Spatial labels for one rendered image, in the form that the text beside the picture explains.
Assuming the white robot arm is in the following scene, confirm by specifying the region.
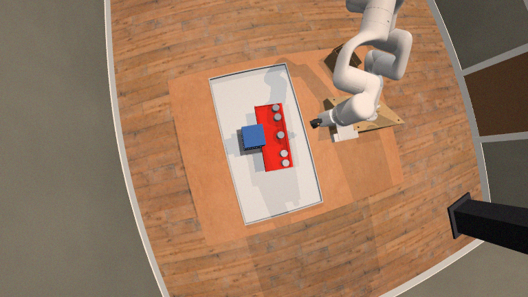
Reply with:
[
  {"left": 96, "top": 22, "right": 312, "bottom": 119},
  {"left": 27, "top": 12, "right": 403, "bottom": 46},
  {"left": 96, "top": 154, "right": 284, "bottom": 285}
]
[{"left": 331, "top": 0, "right": 413, "bottom": 143}]

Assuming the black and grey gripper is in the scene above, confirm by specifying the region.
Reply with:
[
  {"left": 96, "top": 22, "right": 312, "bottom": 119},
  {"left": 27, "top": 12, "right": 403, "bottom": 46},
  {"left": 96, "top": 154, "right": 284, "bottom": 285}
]
[{"left": 310, "top": 109, "right": 336, "bottom": 129}]

